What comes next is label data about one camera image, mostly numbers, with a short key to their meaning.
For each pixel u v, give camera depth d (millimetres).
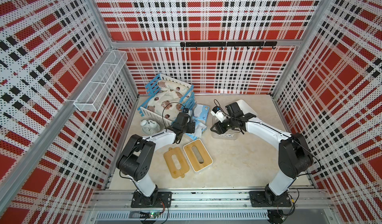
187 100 1014
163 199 735
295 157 459
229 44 898
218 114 790
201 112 1035
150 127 893
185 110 837
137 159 466
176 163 865
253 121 607
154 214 690
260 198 732
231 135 907
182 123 734
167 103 1037
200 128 919
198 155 863
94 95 946
